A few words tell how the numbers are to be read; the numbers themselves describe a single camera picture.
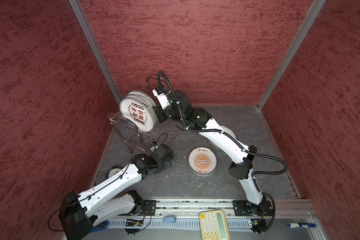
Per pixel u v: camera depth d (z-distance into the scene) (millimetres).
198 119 502
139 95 635
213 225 682
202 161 877
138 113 679
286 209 760
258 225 711
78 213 382
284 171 465
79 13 727
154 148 700
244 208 735
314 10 722
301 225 684
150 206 742
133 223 718
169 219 685
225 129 1051
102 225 501
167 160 607
